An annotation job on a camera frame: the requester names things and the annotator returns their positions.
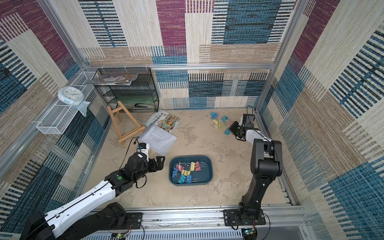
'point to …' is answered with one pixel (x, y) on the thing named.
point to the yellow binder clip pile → (215, 122)
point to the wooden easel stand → (125, 137)
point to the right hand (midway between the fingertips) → (229, 125)
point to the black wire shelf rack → (141, 95)
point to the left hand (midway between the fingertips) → (158, 157)
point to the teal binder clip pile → (224, 118)
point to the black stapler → (140, 105)
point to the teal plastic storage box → (191, 170)
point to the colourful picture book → (163, 120)
